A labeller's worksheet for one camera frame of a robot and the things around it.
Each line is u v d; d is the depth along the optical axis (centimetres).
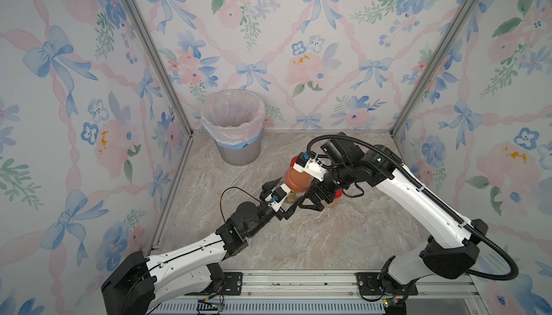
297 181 62
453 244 40
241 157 107
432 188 94
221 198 95
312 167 58
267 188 65
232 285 74
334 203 90
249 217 55
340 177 53
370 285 73
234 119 105
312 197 55
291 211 64
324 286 75
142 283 42
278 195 57
